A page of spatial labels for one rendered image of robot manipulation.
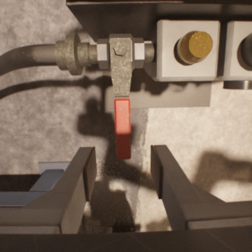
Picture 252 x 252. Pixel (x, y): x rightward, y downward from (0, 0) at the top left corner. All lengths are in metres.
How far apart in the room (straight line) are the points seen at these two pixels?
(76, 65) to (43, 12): 0.55
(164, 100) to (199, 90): 0.14
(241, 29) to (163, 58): 0.11
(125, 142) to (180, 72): 0.12
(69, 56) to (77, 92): 0.48
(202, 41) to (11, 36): 0.71
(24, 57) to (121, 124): 0.16
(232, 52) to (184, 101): 0.48
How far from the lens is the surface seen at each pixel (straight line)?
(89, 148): 0.16
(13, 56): 0.31
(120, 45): 0.23
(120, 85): 0.24
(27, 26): 0.81
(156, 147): 0.15
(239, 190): 1.02
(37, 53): 0.28
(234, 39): 0.29
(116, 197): 0.88
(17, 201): 0.70
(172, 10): 0.25
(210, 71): 0.27
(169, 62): 0.26
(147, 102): 0.71
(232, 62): 0.29
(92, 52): 0.27
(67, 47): 0.26
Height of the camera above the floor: 0.71
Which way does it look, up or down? 75 degrees down
